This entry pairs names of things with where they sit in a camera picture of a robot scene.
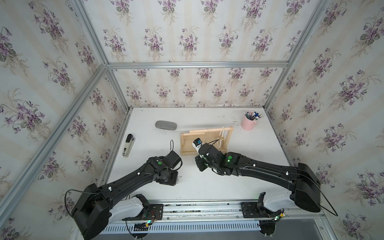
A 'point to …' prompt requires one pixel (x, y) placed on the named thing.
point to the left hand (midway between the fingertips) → (176, 182)
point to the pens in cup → (252, 115)
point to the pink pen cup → (249, 120)
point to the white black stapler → (129, 143)
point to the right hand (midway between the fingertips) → (197, 158)
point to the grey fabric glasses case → (166, 125)
